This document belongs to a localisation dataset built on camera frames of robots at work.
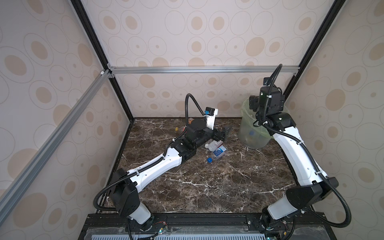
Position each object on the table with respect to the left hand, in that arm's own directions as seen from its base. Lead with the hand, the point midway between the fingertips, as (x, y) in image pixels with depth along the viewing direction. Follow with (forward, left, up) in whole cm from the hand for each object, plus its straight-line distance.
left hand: (228, 121), depth 67 cm
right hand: (+12, -19, +5) cm, 23 cm away
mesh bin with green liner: (+11, -20, -26) cm, 35 cm away
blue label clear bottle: (+4, +1, -33) cm, 33 cm away
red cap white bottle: (+9, +3, -33) cm, 35 cm away
